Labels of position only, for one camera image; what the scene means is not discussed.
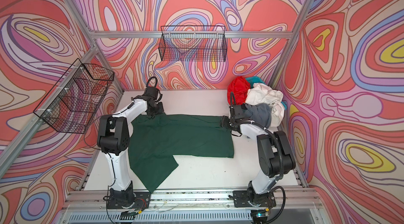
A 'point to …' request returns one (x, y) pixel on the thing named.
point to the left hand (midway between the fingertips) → (162, 109)
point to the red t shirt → (240, 85)
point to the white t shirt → (260, 93)
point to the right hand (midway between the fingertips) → (225, 125)
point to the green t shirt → (154, 140)
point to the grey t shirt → (260, 113)
